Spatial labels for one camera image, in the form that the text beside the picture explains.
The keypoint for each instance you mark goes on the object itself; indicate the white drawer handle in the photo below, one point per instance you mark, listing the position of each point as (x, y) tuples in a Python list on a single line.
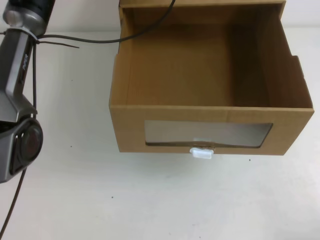
[(201, 153)]

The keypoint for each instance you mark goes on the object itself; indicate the cardboard shoebox drawer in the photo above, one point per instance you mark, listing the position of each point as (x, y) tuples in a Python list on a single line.
[(232, 88)]

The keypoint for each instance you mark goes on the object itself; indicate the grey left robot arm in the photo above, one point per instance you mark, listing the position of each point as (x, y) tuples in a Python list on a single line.
[(21, 135)]

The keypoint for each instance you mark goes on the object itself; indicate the upper cardboard shoebox shell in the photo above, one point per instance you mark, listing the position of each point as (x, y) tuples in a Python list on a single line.
[(200, 12)]

